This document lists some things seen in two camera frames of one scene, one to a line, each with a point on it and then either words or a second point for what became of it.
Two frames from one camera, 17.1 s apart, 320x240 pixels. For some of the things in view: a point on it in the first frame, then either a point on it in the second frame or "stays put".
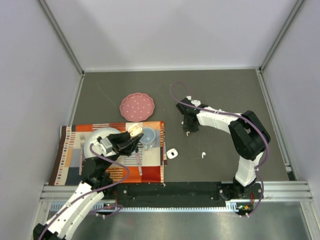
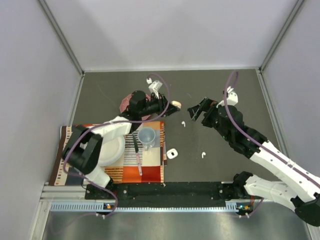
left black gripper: x=123 y=144 -> x=163 y=103
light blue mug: x=148 y=139 stays put
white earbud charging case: x=172 y=153 stays put
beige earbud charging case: x=134 y=130 -> x=176 y=103
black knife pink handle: x=140 y=170 stays put
